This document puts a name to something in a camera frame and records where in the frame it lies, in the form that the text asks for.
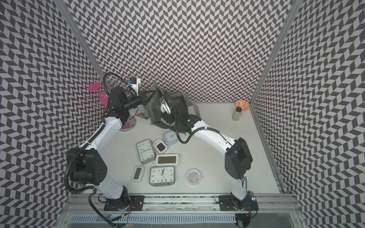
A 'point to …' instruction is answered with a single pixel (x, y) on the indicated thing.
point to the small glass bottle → (236, 114)
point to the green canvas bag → (151, 110)
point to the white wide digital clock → (167, 159)
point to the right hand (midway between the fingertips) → (171, 108)
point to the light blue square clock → (170, 137)
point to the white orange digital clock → (160, 146)
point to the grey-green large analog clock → (161, 176)
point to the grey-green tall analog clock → (146, 151)
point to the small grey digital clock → (138, 174)
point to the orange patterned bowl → (244, 104)
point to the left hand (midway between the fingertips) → (155, 92)
